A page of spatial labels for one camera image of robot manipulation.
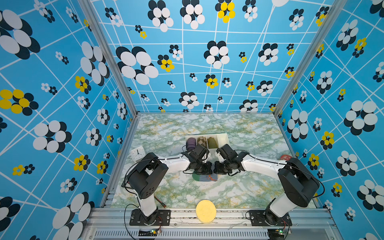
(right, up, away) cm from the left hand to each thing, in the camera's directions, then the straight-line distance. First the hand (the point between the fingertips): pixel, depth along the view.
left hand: (214, 173), depth 87 cm
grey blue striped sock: (-4, -2, -2) cm, 5 cm away
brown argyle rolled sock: (-6, +18, +10) cm, 21 cm away
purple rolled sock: (-14, +16, +11) cm, 24 cm away
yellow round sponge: (-6, -15, -13) cm, 21 cm away
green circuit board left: (-35, -25, -14) cm, 46 cm away
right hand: (0, 0, +1) cm, 1 cm away
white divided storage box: (+7, +18, +17) cm, 26 cm away
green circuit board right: (+28, -24, -16) cm, 40 cm away
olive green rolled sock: (0, +16, +10) cm, 19 cm away
